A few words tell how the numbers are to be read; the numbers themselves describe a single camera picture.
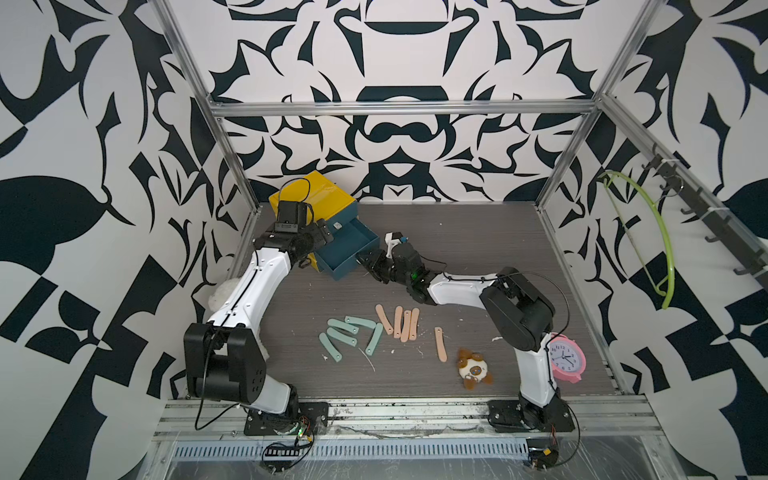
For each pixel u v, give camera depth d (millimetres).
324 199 915
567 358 812
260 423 688
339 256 913
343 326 892
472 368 792
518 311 526
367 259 912
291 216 649
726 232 551
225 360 424
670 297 665
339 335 873
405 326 891
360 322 899
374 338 870
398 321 895
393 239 876
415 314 915
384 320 895
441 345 851
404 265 732
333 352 847
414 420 753
